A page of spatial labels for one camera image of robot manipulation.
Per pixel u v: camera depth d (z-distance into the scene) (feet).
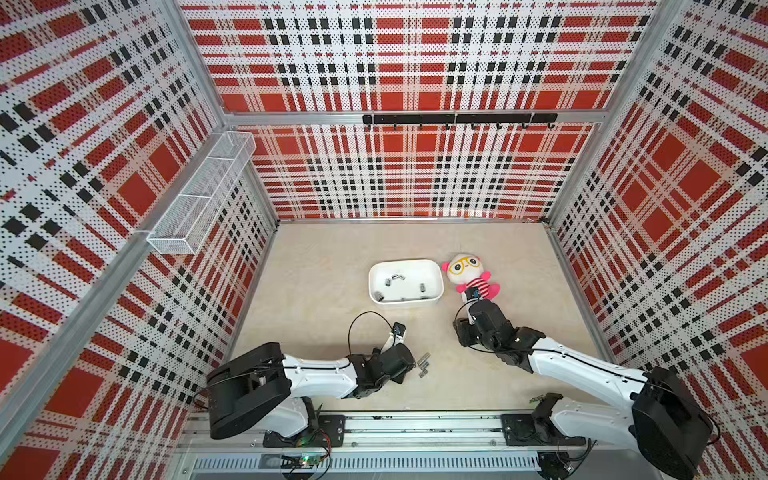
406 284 3.35
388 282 3.33
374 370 2.12
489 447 2.36
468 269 3.19
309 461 2.27
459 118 2.90
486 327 2.14
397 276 3.40
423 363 2.77
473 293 2.46
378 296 3.20
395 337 2.46
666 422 1.33
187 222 2.31
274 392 1.41
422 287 3.30
